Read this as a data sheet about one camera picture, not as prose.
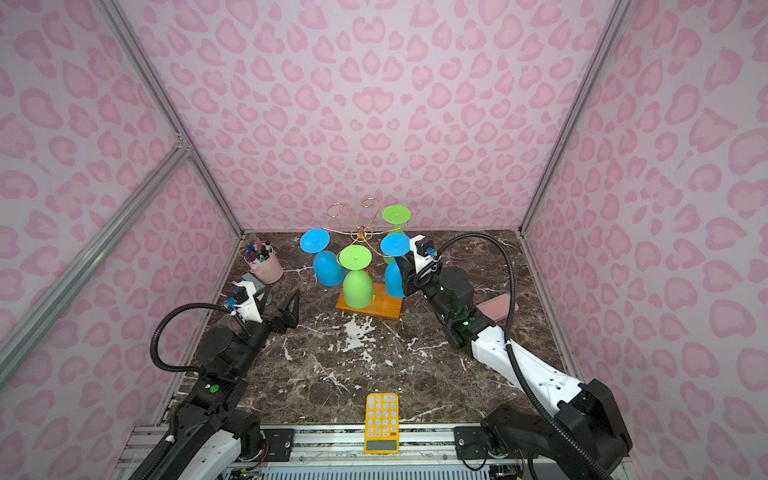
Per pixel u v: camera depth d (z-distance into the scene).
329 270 0.80
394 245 0.71
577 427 0.39
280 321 0.65
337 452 0.72
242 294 0.60
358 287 0.74
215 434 0.54
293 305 0.68
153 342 0.48
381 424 0.75
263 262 0.97
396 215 0.78
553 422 0.39
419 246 0.60
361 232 0.76
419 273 0.61
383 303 0.97
